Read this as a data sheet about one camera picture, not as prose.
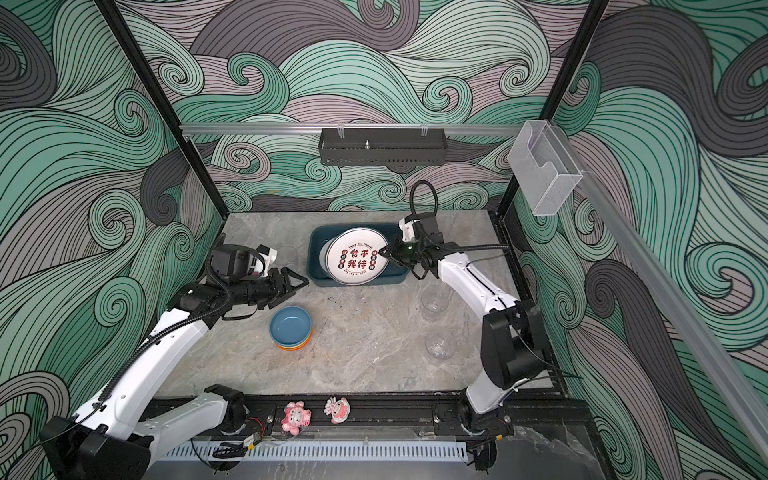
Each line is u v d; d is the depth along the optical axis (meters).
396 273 0.95
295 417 0.71
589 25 0.73
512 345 0.44
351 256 0.86
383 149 0.95
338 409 0.72
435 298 0.92
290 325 0.83
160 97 0.86
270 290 0.64
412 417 0.75
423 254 0.65
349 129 0.93
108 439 0.36
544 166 0.78
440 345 0.85
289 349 0.81
